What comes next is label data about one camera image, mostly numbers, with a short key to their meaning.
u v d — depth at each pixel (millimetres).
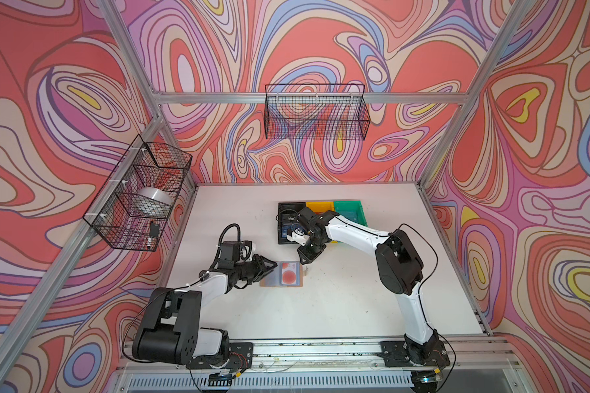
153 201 701
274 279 885
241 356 726
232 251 719
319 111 959
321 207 1048
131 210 732
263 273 790
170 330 422
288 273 907
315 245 784
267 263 839
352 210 1068
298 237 844
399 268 535
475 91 857
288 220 1054
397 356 728
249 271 781
